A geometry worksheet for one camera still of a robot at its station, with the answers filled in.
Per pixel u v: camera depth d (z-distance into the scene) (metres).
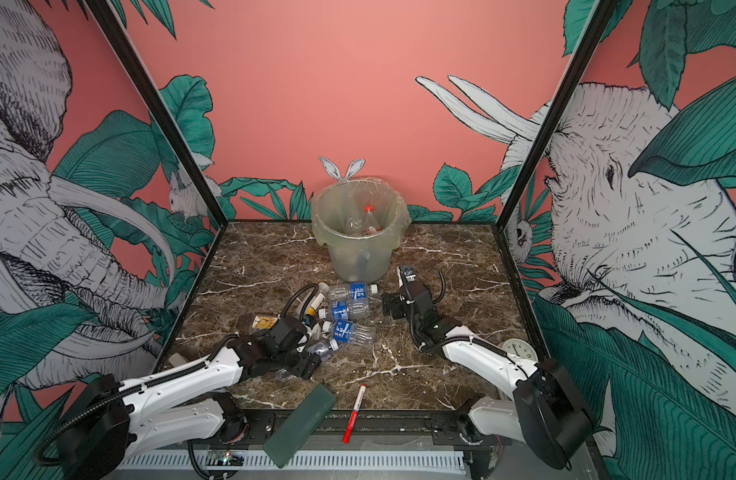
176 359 0.82
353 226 1.06
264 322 0.86
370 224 1.01
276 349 0.64
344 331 0.85
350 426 0.74
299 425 0.74
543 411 0.41
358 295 0.94
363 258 0.93
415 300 0.62
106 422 0.40
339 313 0.90
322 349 0.87
